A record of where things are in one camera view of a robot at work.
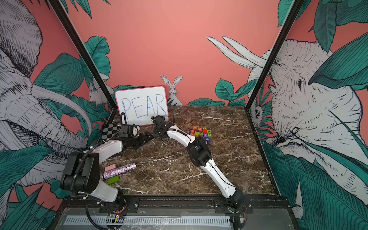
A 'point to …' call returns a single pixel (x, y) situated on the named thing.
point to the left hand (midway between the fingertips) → (150, 137)
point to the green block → (113, 179)
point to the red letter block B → (204, 131)
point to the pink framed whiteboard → (139, 105)
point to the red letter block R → (195, 128)
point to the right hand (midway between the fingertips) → (154, 131)
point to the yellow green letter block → (196, 133)
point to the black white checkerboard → (109, 131)
